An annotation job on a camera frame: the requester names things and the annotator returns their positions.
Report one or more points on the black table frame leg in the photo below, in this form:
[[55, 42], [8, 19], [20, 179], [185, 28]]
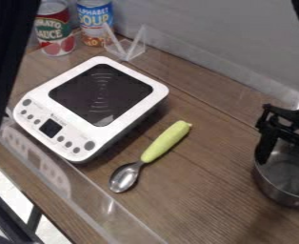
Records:
[[15, 229]]

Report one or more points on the clear acrylic front barrier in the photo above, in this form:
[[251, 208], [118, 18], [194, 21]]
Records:
[[103, 212]]

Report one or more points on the alphabet soup can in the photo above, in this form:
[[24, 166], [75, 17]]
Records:
[[94, 13]]

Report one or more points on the clear acrylic corner bracket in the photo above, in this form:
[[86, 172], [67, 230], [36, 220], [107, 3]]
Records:
[[126, 49]]

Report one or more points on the silver pot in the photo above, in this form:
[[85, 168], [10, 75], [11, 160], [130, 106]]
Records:
[[278, 176]]

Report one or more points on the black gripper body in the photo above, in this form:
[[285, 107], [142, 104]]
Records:
[[285, 120]]

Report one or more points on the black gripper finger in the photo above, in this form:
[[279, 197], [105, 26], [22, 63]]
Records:
[[267, 142]]

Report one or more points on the green handled metal spoon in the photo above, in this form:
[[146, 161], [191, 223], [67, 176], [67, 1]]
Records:
[[126, 175]]

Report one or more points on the tomato sauce can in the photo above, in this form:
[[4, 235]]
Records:
[[54, 29]]

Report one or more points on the white and black stove top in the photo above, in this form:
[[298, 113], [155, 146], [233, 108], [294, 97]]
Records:
[[83, 110]]

